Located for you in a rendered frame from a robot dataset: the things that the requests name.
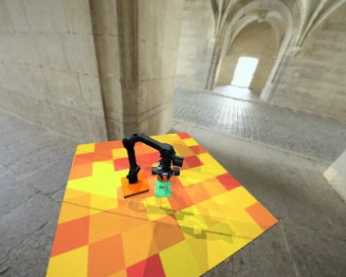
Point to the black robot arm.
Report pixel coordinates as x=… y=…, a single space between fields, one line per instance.
x=166 y=152

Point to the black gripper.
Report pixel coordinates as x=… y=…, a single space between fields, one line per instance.
x=165 y=169

